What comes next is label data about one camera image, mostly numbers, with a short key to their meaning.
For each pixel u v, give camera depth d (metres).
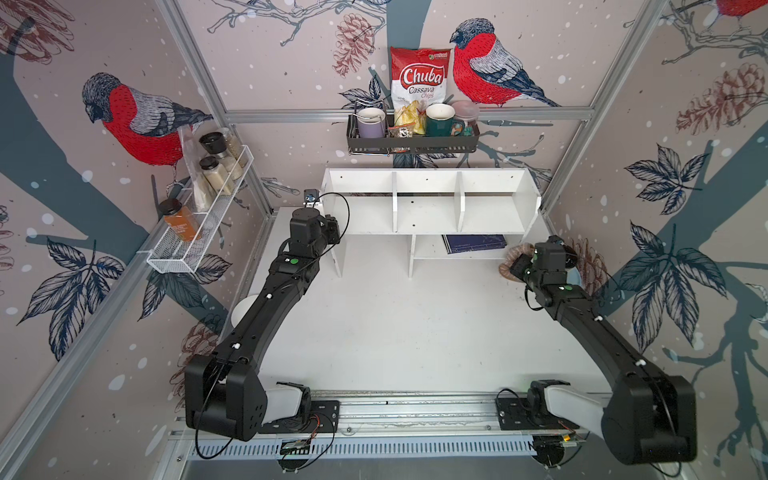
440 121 0.80
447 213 0.86
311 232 0.60
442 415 0.75
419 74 0.78
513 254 0.85
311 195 0.68
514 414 0.73
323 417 0.73
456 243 0.90
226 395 0.39
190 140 0.73
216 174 0.76
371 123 0.81
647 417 0.39
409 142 0.87
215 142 0.78
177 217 0.66
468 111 0.85
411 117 0.85
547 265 0.63
